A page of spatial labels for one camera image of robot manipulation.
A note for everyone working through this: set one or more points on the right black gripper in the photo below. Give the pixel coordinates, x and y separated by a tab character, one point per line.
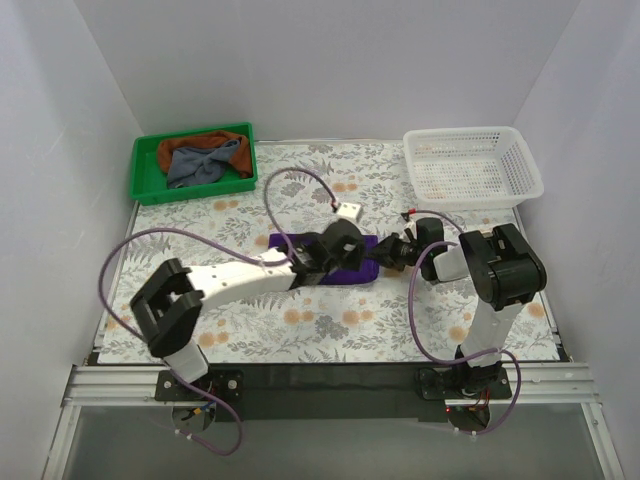
393	248

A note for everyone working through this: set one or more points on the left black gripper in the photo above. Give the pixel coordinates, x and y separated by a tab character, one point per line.
347	248

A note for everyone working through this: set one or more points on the purple towel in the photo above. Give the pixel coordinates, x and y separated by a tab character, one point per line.
367	273

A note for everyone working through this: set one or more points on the grey blue towel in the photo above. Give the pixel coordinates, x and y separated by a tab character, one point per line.
193	166

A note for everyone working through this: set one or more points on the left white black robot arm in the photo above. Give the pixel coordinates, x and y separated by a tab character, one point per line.
167	307

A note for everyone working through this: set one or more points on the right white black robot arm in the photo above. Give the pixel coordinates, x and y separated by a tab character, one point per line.
506	274

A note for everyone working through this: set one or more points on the white plastic basket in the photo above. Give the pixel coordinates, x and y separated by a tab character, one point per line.
471	168

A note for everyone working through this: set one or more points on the orange brown towel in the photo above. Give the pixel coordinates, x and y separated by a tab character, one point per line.
241	161

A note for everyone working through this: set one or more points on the green plastic tray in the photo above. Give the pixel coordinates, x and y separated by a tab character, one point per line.
148	182

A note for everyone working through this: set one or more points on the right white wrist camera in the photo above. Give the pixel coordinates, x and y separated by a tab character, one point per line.
409	231

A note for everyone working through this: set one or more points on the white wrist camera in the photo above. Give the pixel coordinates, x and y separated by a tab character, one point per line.
409	231
348	211

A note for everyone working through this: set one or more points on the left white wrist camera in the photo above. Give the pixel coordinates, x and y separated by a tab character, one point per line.
348	211

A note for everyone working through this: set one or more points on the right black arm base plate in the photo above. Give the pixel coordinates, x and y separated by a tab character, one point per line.
454	383

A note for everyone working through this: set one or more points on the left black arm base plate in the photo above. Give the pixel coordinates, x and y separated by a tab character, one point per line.
224	384

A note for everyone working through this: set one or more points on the aluminium frame rail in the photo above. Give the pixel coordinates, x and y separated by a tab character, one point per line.
331	421

